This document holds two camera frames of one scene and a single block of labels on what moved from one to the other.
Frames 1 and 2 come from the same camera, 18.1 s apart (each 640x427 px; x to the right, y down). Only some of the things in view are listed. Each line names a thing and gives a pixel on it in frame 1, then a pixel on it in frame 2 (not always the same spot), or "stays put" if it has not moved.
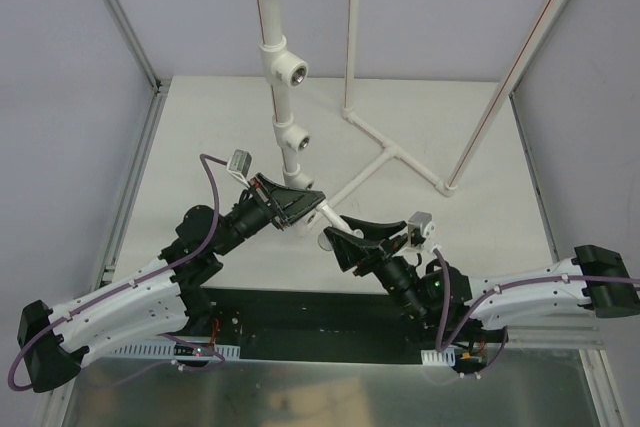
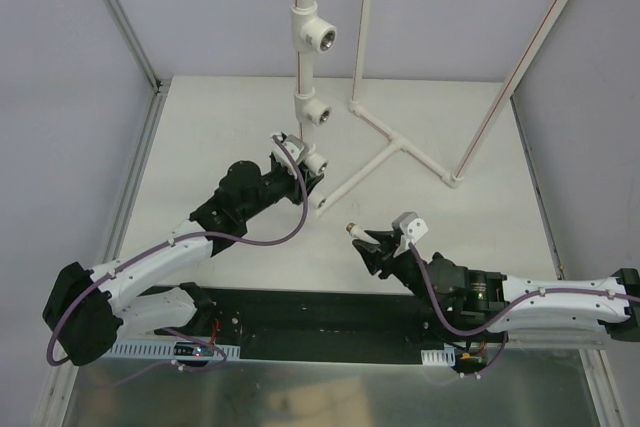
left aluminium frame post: (160, 86) stays put
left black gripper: (273, 204) to (294, 173)
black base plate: (329, 324) stays put
